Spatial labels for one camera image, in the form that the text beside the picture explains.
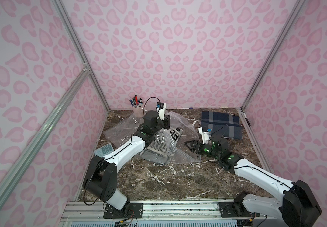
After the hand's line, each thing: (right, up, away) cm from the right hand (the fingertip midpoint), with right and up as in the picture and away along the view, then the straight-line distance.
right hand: (186, 144), depth 77 cm
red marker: (-36, +29, +35) cm, 58 cm away
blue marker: (-37, +26, +29) cm, 54 cm away
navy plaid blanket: (+34, +10, +25) cm, 43 cm away
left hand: (-9, +17, +5) cm, 20 cm away
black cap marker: (-31, +27, +30) cm, 51 cm away
